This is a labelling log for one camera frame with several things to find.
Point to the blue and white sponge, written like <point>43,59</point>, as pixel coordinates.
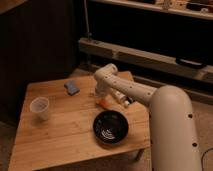
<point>71,87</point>

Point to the grey metal pole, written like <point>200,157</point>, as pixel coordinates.
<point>88,33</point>

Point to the clear plastic cup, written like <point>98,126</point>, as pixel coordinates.
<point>40,107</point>

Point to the long grey bench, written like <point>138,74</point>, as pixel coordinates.
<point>144,59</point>

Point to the black striped brush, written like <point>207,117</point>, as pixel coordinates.
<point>130,100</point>

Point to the wooden table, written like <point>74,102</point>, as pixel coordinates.
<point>67,137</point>

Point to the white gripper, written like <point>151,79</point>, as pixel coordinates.
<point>100,95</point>

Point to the orange pepper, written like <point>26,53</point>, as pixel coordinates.
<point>102,103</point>

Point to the black bowl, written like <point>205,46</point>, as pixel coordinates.
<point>110,127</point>

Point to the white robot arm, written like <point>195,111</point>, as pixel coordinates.
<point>174,144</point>

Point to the black handle on bench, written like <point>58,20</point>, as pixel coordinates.
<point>190,64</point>

